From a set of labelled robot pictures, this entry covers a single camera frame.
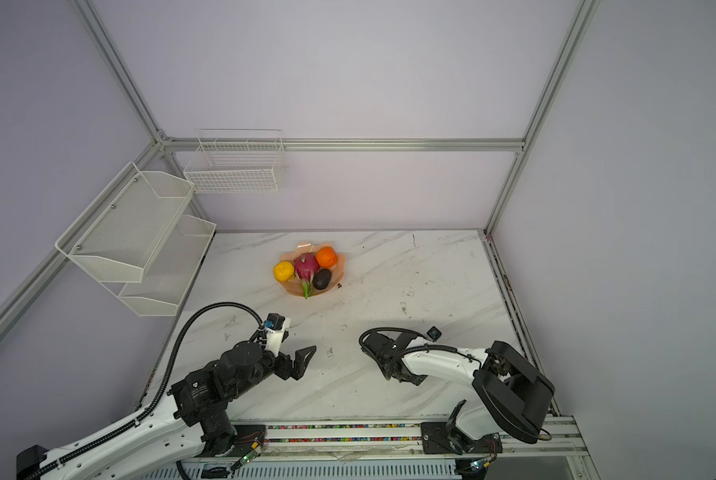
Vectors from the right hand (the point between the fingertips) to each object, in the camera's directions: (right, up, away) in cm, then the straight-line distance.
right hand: (405, 359), depth 86 cm
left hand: (-29, +8, -12) cm, 32 cm away
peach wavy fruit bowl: (-36, +20, +14) cm, 44 cm away
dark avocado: (-27, +23, +14) cm, 38 cm away
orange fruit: (-26, +30, +17) cm, 43 cm away
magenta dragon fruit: (-32, +27, +12) cm, 44 cm away
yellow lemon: (-38, +26, +9) cm, 47 cm away
